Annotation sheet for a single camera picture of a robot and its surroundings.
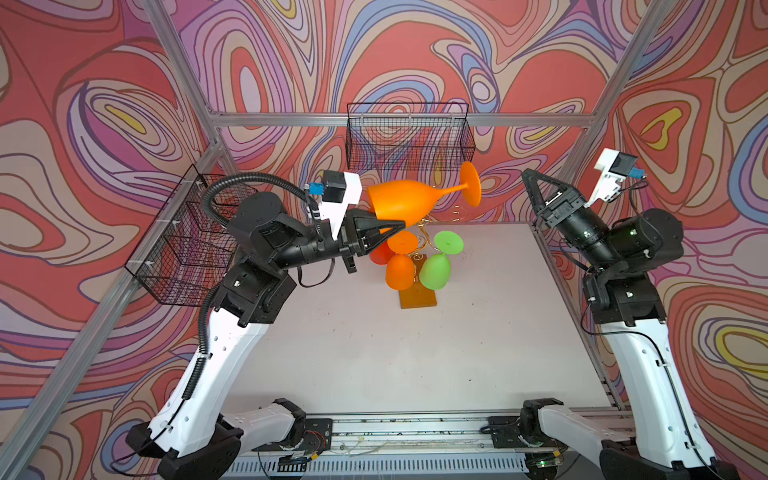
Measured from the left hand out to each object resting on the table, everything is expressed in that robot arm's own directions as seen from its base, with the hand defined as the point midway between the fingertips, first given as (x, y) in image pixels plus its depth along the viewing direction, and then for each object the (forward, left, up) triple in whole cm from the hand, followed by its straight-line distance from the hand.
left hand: (401, 225), depth 44 cm
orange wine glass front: (+13, -1, -29) cm, 32 cm away
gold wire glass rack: (+20, -8, -53) cm, 57 cm away
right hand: (+11, -22, -1) cm, 24 cm away
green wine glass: (+15, -11, -32) cm, 37 cm away
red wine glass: (+20, +3, -32) cm, 38 cm away
